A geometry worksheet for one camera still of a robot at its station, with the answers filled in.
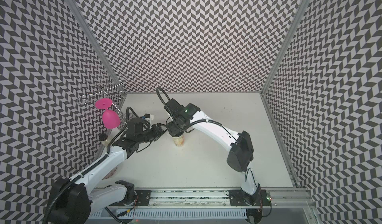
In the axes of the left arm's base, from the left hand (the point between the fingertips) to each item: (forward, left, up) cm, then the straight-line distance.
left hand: (168, 130), depth 81 cm
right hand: (-1, -5, +2) cm, 6 cm away
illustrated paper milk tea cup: (-4, -5, -5) cm, 8 cm away
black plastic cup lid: (-7, -6, +10) cm, 13 cm away
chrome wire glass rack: (+34, +49, +1) cm, 59 cm away
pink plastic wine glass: (+3, +30, +7) cm, 31 cm away
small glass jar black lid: (-3, +36, -1) cm, 36 cm away
